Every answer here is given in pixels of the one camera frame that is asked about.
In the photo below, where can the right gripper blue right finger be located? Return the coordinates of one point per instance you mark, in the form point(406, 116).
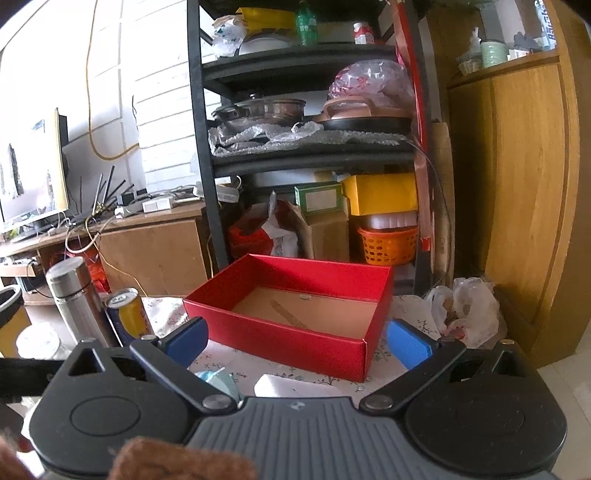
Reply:
point(427, 361)

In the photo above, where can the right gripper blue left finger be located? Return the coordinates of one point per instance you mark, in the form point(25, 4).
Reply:
point(167, 360)

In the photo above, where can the blue yellow drink can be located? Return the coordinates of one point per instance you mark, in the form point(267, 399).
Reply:
point(127, 315)

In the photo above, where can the white plastic bag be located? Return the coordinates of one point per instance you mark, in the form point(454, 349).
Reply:
point(468, 312)

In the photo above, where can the floral tablecloth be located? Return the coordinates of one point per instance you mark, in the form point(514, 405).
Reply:
point(284, 362)

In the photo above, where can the red cardboard box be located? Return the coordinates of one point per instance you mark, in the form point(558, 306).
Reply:
point(324, 297)

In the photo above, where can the wooden tv stand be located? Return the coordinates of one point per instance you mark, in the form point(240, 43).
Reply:
point(162, 254)

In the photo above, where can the orange plastic basket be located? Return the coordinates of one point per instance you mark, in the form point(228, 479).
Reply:
point(389, 247)

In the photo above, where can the stainless steel thermos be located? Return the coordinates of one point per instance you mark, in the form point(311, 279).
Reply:
point(78, 303)

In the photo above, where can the red plastic bag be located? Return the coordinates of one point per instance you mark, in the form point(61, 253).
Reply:
point(248, 237)

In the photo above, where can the white power adapter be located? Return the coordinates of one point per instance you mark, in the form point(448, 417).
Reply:
point(158, 204)

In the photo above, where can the brown cardboard box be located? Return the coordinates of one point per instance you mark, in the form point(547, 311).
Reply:
point(323, 236)

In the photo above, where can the yellow box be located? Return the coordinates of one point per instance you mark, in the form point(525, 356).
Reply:
point(375, 194)

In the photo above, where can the green white box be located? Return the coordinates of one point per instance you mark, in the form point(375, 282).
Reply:
point(318, 198)

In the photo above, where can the television screen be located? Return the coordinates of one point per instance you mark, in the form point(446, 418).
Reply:
point(33, 171)

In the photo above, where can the wooden cabinet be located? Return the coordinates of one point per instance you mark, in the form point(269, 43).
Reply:
point(520, 136)

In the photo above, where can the brown clay pot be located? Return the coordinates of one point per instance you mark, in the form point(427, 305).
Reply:
point(358, 107)

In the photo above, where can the pink plastic bag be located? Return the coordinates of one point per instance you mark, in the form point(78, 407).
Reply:
point(386, 82)

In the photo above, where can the green plastic bottle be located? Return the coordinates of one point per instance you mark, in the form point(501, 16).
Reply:
point(306, 23)

